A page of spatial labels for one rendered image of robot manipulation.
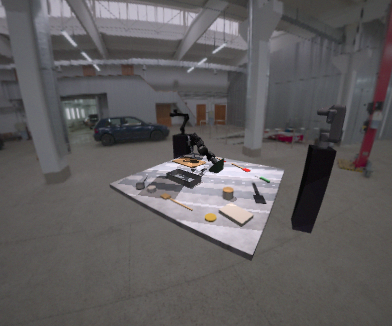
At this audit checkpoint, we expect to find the yellow round disc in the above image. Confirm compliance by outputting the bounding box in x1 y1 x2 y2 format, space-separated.
205 213 216 222

